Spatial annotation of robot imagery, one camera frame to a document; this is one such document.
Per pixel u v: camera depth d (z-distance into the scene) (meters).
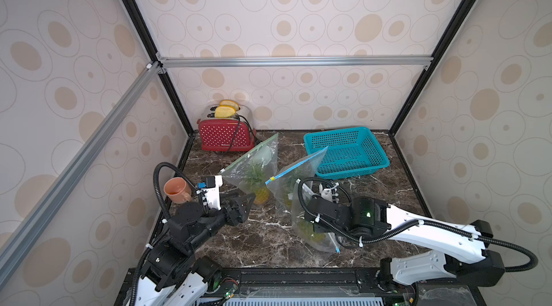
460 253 0.40
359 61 1.66
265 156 0.78
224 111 1.00
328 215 0.46
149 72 0.84
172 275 0.44
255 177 0.78
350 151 1.10
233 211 0.55
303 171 0.72
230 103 1.06
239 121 1.00
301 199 0.48
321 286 0.74
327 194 0.61
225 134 1.03
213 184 0.55
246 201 0.91
